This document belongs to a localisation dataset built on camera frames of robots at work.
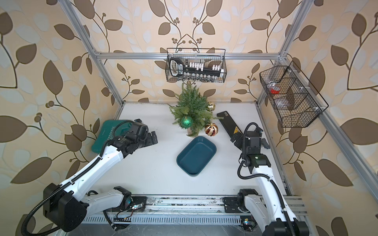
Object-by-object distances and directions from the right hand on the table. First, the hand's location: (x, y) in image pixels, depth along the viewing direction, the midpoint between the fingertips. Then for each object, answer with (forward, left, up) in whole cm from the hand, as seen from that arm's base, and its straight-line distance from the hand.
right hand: (240, 138), depth 82 cm
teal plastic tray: (-2, +25, -15) cm, 30 cm away
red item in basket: (+20, -20, +17) cm, 32 cm away
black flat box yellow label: (+21, +1, -13) cm, 24 cm away
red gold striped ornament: (+1, +17, +9) cm, 19 cm away
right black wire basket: (+15, -32, +12) cm, 37 cm away
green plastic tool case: (+16, +84, -9) cm, 86 cm away
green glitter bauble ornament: (0, +29, +16) cm, 34 cm away
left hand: (+2, +52, +2) cm, 52 cm away
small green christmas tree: (+10, +27, +19) cm, 35 cm away
